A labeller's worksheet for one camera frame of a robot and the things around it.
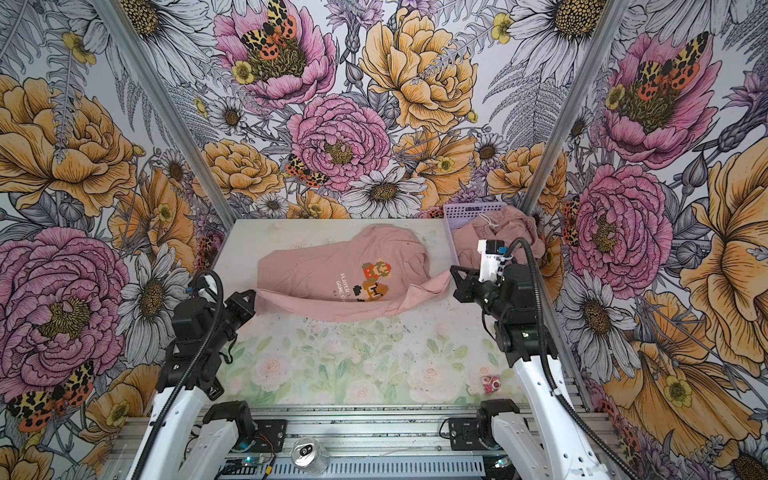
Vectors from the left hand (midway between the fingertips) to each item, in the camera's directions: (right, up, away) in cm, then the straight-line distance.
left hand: (258, 298), depth 78 cm
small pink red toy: (+60, -22, 0) cm, 64 cm away
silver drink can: (+18, -28, -17) cm, 38 cm away
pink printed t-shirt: (+29, +4, +29) cm, 41 cm away
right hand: (+48, +6, -5) cm, 49 cm away
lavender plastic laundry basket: (+60, +27, +44) cm, 79 cm away
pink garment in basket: (+77, +22, +33) cm, 86 cm away
